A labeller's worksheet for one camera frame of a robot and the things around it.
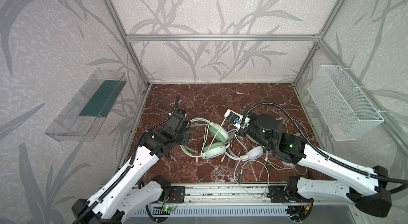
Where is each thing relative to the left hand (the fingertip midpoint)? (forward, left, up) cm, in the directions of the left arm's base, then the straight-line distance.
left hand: (187, 129), depth 75 cm
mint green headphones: (-11, -14, +2) cm, 17 cm away
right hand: (+4, -21, +16) cm, 27 cm away
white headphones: (-8, -34, -11) cm, 36 cm away
